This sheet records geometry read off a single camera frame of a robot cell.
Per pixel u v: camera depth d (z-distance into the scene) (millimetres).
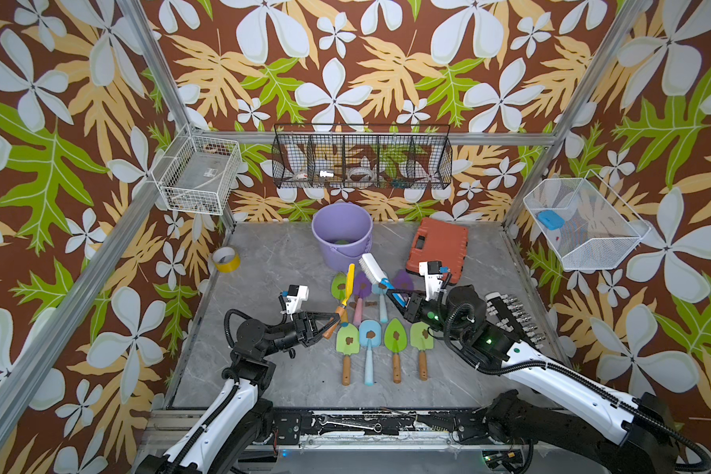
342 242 1100
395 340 899
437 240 1078
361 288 1011
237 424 540
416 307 626
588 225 820
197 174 861
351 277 702
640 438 390
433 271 645
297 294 690
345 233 1150
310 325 643
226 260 1101
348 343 886
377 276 732
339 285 1026
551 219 864
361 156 966
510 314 940
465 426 750
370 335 903
